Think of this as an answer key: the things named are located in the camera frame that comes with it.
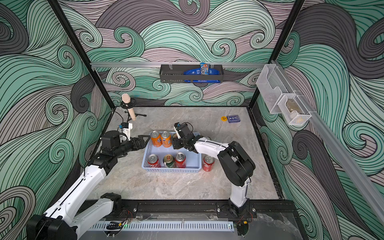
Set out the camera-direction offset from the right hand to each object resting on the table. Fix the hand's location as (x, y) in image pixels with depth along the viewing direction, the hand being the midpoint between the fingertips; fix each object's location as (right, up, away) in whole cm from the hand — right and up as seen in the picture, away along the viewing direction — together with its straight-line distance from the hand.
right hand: (178, 139), depth 93 cm
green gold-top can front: (-4, -10, -13) cm, 17 cm away
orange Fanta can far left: (-13, +1, -3) cm, 14 cm away
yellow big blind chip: (+34, +13, +21) cm, 42 cm away
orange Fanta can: (-7, +1, -4) cm, 8 cm away
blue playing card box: (+41, +13, +18) cm, 46 cm away
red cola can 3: (+17, -11, -13) cm, 24 cm away
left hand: (-17, +4, -15) cm, 23 cm away
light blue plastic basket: (+9, -12, -5) cm, 16 cm away
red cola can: (-13, -10, -13) cm, 21 cm away
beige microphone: (-31, +25, -6) cm, 40 cm away
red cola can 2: (+2, -10, -13) cm, 16 cm away
